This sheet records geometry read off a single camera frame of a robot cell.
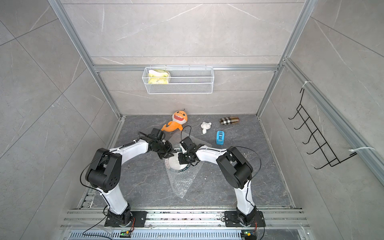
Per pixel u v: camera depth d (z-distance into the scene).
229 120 1.13
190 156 0.71
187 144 0.76
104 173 0.48
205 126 1.10
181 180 0.86
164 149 0.83
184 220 0.75
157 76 0.88
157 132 0.78
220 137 1.04
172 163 0.91
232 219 0.73
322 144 0.63
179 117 1.07
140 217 0.73
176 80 1.01
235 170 0.50
